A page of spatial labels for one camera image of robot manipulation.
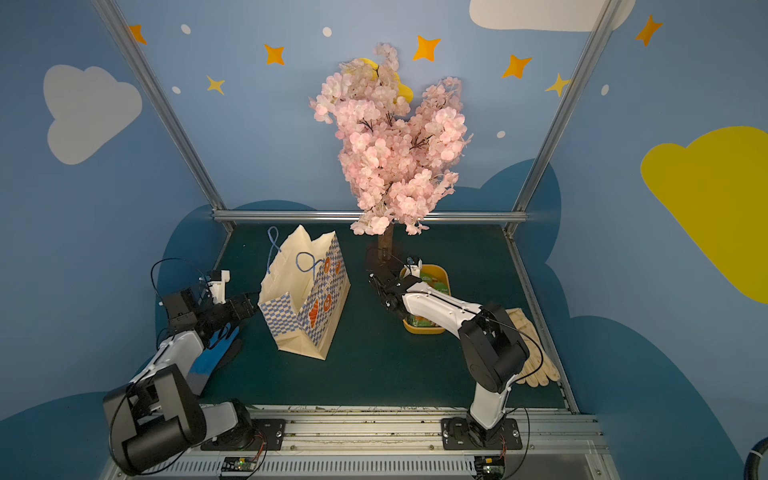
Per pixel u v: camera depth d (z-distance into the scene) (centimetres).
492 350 47
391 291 65
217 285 77
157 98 83
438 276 101
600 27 72
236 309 75
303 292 90
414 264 81
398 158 71
